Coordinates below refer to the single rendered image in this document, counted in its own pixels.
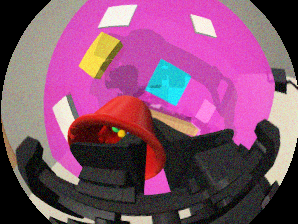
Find yellow block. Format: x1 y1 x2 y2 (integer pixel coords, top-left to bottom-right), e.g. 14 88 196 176
78 32 124 80

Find tan rectangular bar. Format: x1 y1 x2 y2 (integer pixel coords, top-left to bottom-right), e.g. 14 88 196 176
149 109 198 136

